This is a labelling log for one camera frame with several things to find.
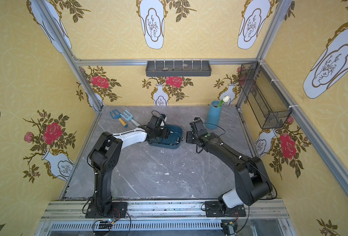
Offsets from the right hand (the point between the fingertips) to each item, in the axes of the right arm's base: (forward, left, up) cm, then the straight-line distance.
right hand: (187, 136), depth 89 cm
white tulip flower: (+15, -21, +18) cm, 32 cm away
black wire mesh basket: (+3, -40, +21) cm, 46 cm away
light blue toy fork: (+22, +44, -10) cm, 50 cm away
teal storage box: (+3, +8, -8) cm, 12 cm away
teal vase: (+16, -18, 0) cm, 24 cm away
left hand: (+8, +15, -7) cm, 18 cm away
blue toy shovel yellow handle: (+26, +57, -11) cm, 63 cm away
